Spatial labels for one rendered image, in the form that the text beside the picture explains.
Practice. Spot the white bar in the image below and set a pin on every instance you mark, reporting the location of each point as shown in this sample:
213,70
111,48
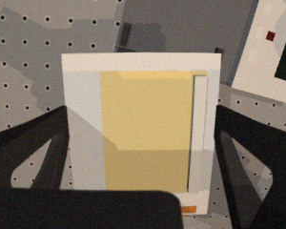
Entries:
197,132

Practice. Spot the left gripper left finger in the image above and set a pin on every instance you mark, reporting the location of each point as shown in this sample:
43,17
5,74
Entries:
19,142

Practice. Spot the large grey flat plate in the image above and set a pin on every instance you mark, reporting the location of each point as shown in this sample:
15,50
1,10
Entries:
33,36

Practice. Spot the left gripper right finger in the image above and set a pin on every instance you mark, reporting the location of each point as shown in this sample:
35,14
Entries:
268,145

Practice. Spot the white cassette with copper tabs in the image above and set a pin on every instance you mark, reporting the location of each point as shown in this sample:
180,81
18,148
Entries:
129,117

